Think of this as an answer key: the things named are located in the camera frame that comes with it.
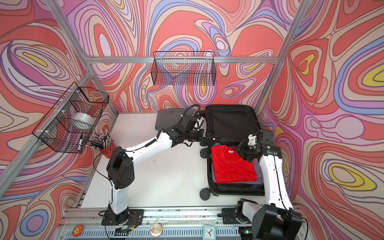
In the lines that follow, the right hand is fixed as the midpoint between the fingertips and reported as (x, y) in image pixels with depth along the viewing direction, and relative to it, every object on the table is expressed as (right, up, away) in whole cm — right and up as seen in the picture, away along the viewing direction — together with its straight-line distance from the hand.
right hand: (234, 152), depth 78 cm
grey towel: (-43, +20, +37) cm, 60 cm away
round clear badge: (-40, -36, -8) cm, 54 cm away
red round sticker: (-77, -36, -8) cm, 85 cm away
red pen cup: (-75, -2, +12) cm, 76 cm away
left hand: (-13, +9, +3) cm, 16 cm away
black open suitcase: (+2, +14, +23) cm, 27 cm away
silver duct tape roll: (-76, +16, -7) cm, 78 cm away
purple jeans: (+15, -11, +4) cm, 19 cm away
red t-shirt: (-1, -9, +6) cm, 11 cm away
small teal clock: (-15, -35, -10) cm, 39 cm away
